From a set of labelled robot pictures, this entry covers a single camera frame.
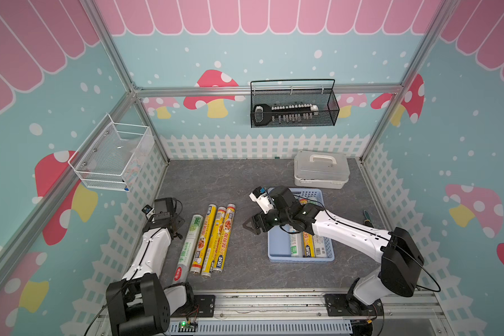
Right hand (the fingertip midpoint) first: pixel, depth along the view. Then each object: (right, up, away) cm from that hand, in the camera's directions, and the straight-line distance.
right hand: (250, 220), depth 77 cm
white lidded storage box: (+34, +20, +27) cm, 48 cm away
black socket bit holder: (+5, +44, +12) cm, 46 cm away
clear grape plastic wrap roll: (+19, -11, +7) cm, 23 cm away
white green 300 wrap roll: (-26, -14, +6) cm, 30 cm away
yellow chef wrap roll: (-16, -11, +9) cm, 21 cm away
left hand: (-32, -4, +9) cm, 34 cm away
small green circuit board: (-22, -36, -5) cm, 43 cm away
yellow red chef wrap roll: (-13, -16, +4) cm, 21 cm away
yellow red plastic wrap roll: (+23, -12, +7) cm, 27 cm away
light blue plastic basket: (+11, -9, +10) cm, 18 cm away
